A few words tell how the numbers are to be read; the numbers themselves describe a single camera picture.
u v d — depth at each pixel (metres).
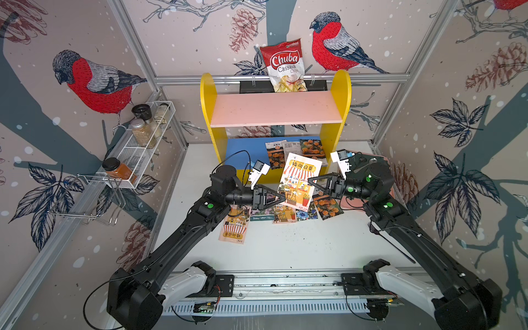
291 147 0.98
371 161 1.10
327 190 0.61
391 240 0.52
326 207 0.95
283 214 0.92
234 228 0.88
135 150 0.76
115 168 0.59
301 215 0.92
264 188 0.64
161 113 0.86
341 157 0.60
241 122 0.73
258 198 0.58
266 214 0.92
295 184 0.64
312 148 0.98
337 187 0.58
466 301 0.37
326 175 0.63
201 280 0.61
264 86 0.92
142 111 0.73
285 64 0.82
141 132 0.71
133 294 0.37
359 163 1.15
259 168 0.61
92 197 0.59
